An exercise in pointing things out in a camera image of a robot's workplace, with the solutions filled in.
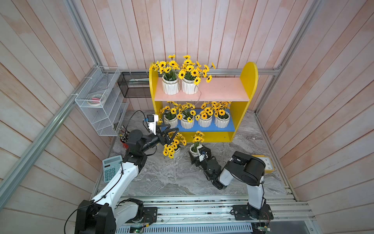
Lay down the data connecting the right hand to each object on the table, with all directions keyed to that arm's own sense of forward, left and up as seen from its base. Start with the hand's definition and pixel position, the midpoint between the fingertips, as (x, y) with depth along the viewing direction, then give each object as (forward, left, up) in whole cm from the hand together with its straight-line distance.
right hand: (195, 148), depth 90 cm
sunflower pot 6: (+13, -16, +13) cm, 24 cm away
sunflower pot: (-1, +1, +2) cm, 3 cm away
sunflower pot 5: (+8, -5, +20) cm, 22 cm away
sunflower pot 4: (+14, +6, +15) cm, 22 cm away
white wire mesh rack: (+4, +49, +23) cm, 54 cm away
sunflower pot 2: (-5, +14, +5) cm, 15 cm away
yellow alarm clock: (-7, -47, -7) cm, 48 cm away
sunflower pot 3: (+14, +16, +15) cm, 25 cm away
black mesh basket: (+30, +39, +27) cm, 56 cm away
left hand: (-3, +11, +23) cm, 26 cm away
